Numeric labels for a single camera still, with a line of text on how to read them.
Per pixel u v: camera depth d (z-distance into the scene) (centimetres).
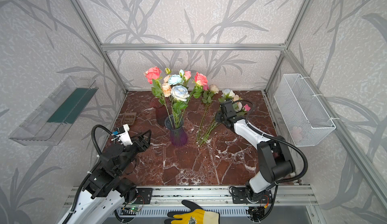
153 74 67
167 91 71
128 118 105
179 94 63
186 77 73
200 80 69
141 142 62
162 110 89
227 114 69
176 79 69
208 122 102
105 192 50
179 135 87
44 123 63
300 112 63
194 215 67
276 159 45
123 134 61
